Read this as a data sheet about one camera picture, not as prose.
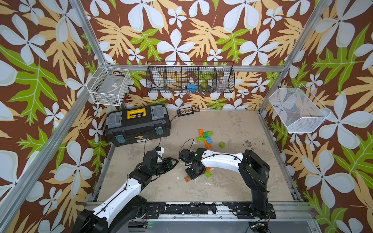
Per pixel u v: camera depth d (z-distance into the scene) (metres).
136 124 0.90
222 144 0.99
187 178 0.84
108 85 0.86
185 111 1.19
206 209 0.75
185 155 0.69
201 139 1.01
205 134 1.02
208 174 0.86
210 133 1.05
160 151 0.78
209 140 1.01
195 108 1.24
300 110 0.82
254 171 0.48
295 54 0.85
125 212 0.57
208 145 0.98
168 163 0.72
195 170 0.73
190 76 0.99
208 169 0.88
